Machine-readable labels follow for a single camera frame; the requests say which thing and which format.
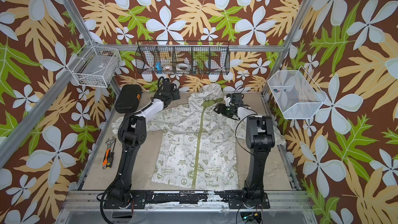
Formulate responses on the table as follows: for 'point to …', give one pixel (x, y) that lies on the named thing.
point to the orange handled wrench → (108, 143)
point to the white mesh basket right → (295, 94)
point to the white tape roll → (182, 66)
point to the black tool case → (128, 99)
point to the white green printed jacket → (196, 148)
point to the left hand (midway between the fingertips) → (174, 90)
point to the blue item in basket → (159, 67)
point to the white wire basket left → (94, 66)
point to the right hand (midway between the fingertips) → (217, 109)
